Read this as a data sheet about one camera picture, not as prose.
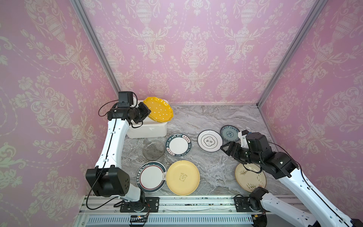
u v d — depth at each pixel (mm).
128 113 538
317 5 687
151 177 833
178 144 987
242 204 731
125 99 583
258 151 508
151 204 744
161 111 844
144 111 686
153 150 947
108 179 409
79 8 699
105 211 734
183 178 833
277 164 454
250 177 835
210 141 989
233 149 611
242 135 658
